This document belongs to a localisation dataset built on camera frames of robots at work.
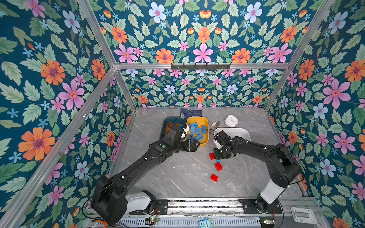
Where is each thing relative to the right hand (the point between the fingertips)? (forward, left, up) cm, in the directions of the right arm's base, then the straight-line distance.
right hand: (218, 153), depth 92 cm
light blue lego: (+18, +14, 0) cm, 23 cm away
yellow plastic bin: (+23, +14, 0) cm, 27 cm away
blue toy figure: (-38, +9, +1) cm, 39 cm away
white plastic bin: (+15, -18, +3) cm, 24 cm away
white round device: (+27, -12, +2) cm, 30 cm away
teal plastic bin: (+26, +34, +4) cm, 43 cm away
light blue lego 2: (+19, +10, 0) cm, 21 cm away
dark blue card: (+35, +23, +2) cm, 42 cm away
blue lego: (-5, +1, -1) cm, 5 cm away
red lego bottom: (-15, +4, -2) cm, 16 cm away
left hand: (-2, +15, +17) cm, 23 cm away
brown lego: (+23, +36, +2) cm, 43 cm away
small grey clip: (+25, 0, +1) cm, 25 cm away
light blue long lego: (+24, +16, +2) cm, 29 cm away
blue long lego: (+11, +18, +2) cm, 22 cm away
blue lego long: (+11, +13, +2) cm, 17 cm away
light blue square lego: (+19, +18, +2) cm, 26 cm away
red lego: (-2, +5, +1) cm, 5 cm away
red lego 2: (-9, +1, +1) cm, 9 cm away
